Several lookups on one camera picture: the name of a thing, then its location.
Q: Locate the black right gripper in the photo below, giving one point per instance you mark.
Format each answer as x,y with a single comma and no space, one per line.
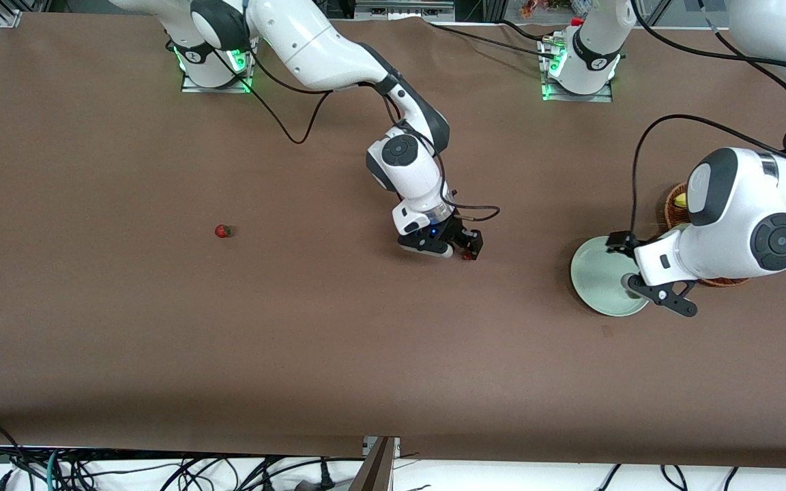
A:
453,233

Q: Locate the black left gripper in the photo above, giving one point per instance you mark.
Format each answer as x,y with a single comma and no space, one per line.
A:
617,240

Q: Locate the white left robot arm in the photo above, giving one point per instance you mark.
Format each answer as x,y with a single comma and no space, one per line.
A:
727,225

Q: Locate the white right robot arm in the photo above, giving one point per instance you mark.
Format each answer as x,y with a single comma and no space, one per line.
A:
318,48

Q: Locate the light green round plate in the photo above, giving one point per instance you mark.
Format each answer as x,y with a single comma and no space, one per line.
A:
591,279

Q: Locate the brown wicker basket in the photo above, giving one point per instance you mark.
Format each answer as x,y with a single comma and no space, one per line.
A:
671,211

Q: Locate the yellow banana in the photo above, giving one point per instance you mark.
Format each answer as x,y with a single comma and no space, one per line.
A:
681,200

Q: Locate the brown table cover sheet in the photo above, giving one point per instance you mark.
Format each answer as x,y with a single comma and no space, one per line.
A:
393,354

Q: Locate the aluminium profile beam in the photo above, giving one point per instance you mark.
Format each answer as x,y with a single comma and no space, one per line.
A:
379,470

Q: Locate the red orange colourful item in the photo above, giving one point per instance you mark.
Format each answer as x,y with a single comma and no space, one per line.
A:
533,7

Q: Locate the grey metal box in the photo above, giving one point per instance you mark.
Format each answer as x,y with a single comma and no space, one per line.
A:
403,10

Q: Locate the black power plug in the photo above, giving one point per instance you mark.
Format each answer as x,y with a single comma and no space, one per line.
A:
325,477

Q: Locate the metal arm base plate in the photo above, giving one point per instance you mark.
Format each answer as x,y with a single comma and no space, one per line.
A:
195,87
598,97

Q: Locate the aluminium corner bracket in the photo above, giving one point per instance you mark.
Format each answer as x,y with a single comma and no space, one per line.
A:
9,19

